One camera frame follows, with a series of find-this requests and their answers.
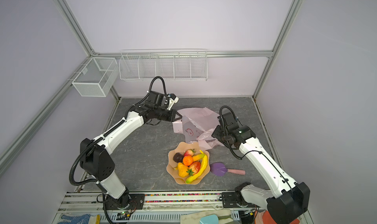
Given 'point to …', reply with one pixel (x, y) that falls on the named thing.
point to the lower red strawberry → (194, 168)
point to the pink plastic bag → (197, 126)
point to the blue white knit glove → (80, 219)
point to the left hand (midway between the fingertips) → (181, 117)
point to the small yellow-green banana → (198, 156)
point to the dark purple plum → (177, 157)
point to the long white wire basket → (172, 65)
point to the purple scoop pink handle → (219, 169)
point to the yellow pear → (182, 170)
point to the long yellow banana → (203, 165)
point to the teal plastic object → (212, 219)
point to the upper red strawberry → (189, 152)
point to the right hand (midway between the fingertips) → (217, 133)
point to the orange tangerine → (187, 160)
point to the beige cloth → (223, 215)
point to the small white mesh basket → (94, 79)
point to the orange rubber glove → (266, 219)
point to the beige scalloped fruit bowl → (181, 148)
